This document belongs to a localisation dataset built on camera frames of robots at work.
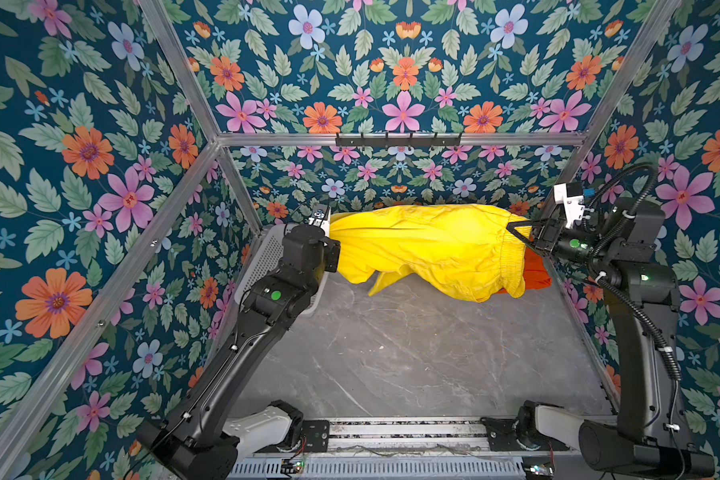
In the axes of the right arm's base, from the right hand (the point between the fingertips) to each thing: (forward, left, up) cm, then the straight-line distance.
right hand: (513, 225), depth 59 cm
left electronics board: (-35, +50, -47) cm, 77 cm away
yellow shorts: (+3, +9, -12) cm, 15 cm away
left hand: (+6, +39, -5) cm, 40 cm away
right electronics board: (-37, -11, -46) cm, 60 cm away
